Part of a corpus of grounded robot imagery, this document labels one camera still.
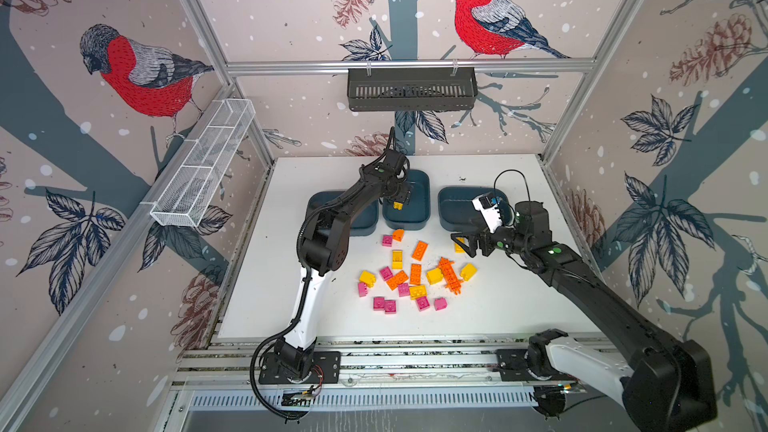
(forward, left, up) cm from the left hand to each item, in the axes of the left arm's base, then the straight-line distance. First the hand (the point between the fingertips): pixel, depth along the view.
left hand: (400, 191), depth 101 cm
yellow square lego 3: (-2, +1, -6) cm, 6 cm away
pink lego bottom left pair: (-36, +4, -8) cm, 37 cm away
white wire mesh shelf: (-8, +54, +22) cm, 59 cm away
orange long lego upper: (-18, -6, -8) cm, 21 cm away
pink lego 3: (-26, +5, -8) cm, 28 cm away
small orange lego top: (-13, +1, -7) cm, 15 cm away
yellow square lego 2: (-28, -10, -7) cm, 30 cm away
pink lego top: (-15, +4, -7) cm, 17 cm away
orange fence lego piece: (-28, -15, -7) cm, 32 cm away
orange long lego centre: (-28, -4, -7) cm, 29 cm away
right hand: (-22, -16, +10) cm, 29 cm away
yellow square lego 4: (-28, +10, -7) cm, 31 cm away
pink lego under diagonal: (-32, 0, -7) cm, 32 cm away
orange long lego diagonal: (-28, +1, -8) cm, 29 cm away
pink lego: (-36, -11, -6) cm, 38 cm away
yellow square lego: (-26, -20, -7) cm, 34 cm away
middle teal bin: (-8, -4, -4) cm, 10 cm away
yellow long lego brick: (-28, -14, +11) cm, 33 cm away
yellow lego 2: (-22, +1, -8) cm, 23 cm away
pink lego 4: (-31, +12, -7) cm, 34 cm away
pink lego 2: (-35, +7, -8) cm, 37 cm away
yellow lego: (-32, -4, -8) cm, 33 cm away
